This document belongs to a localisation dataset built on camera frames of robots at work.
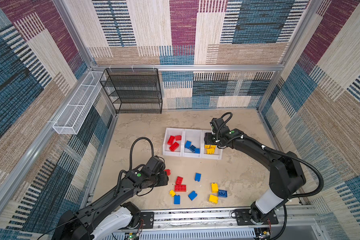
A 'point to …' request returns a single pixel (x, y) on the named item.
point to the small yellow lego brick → (172, 193)
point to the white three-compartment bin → (196, 136)
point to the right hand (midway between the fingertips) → (209, 140)
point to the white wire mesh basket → (72, 118)
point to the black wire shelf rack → (133, 90)
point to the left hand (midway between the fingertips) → (166, 177)
